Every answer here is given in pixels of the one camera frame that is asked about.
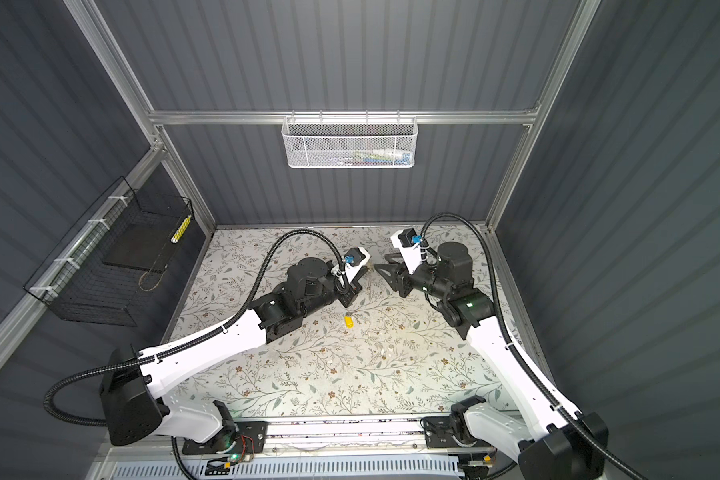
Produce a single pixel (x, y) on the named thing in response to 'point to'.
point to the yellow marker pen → (181, 229)
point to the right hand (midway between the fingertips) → (386, 264)
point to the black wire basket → (74, 281)
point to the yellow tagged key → (348, 320)
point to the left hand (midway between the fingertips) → (366, 266)
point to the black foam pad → (145, 246)
